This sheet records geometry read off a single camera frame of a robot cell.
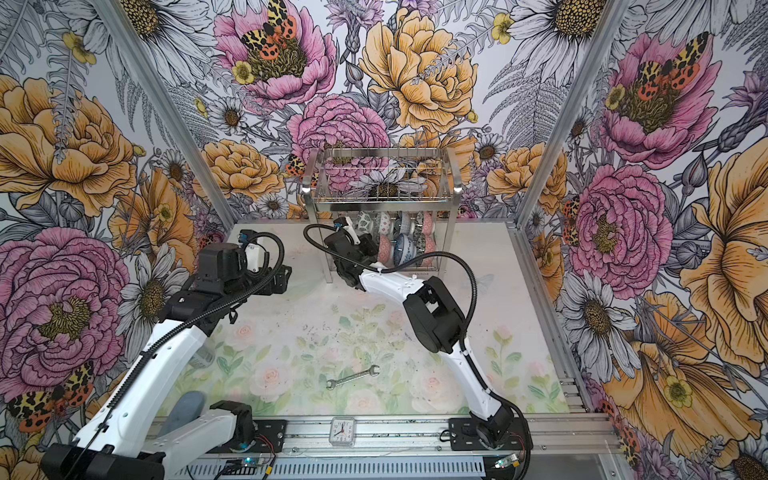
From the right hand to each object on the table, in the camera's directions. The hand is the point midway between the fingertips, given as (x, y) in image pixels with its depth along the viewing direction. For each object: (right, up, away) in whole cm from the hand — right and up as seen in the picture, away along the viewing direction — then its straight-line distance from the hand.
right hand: (370, 241), depth 97 cm
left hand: (-23, -10, -21) cm, 33 cm away
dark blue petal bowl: (+10, +6, +8) cm, 14 cm away
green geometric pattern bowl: (+3, +6, +8) cm, 11 cm away
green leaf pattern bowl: (-3, +7, +8) cm, 11 cm away
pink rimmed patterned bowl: (+19, +5, +9) cm, 22 cm away
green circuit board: (-26, -52, -26) cm, 64 cm away
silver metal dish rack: (+13, +18, +22) cm, 31 cm away
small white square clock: (-5, -47, -23) cm, 53 cm away
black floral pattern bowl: (+4, -3, +1) cm, 5 cm away
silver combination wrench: (-9, -39, -15) cm, 43 cm away
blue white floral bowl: (+11, -3, 0) cm, 11 cm away
